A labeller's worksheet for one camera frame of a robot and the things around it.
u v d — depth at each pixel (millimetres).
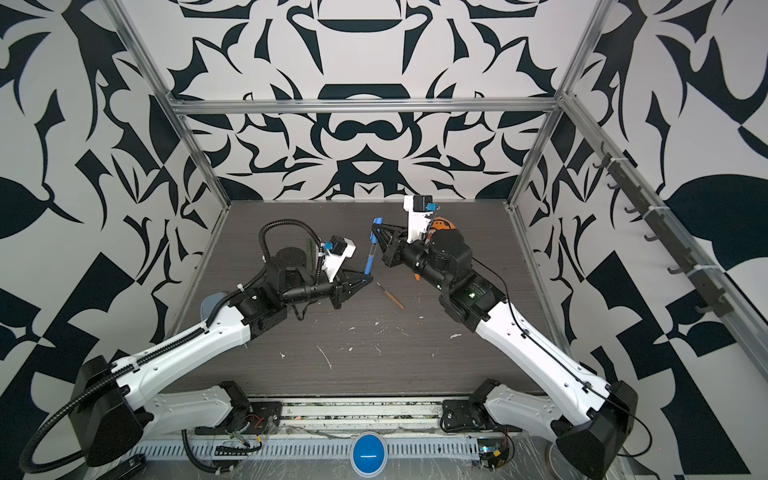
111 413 378
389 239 585
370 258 660
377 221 633
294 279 576
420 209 550
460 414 744
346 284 605
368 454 686
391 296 953
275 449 711
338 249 597
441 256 477
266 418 729
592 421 378
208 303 926
